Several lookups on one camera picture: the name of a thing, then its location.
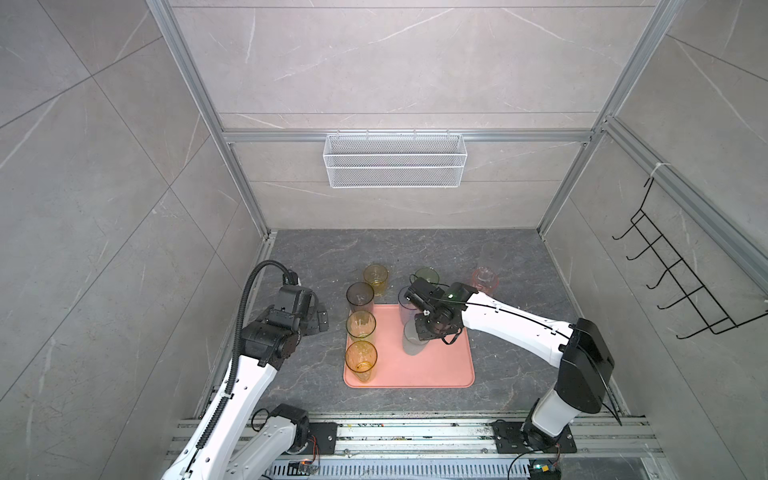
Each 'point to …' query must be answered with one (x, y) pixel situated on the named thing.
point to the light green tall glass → (360, 326)
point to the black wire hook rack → (715, 318)
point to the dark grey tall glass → (360, 297)
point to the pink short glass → (485, 280)
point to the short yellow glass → (376, 276)
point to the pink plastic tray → (438, 365)
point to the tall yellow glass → (361, 357)
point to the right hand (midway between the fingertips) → (425, 329)
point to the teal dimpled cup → (412, 343)
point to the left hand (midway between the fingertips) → (302, 307)
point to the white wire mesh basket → (395, 160)
